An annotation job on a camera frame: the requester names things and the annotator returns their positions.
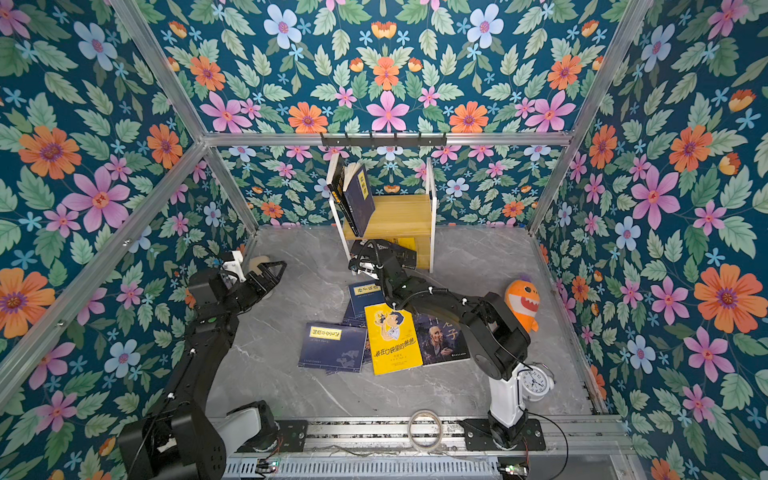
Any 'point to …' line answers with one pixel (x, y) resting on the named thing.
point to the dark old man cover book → (440, 342)
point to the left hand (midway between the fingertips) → (279, 262)
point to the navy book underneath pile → (334, 347)
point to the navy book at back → (363, 295)
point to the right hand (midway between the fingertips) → (390, 249)
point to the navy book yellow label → (357, 197)
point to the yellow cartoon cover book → (394, 339)
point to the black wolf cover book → (407, 258)
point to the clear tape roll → (421, 447)
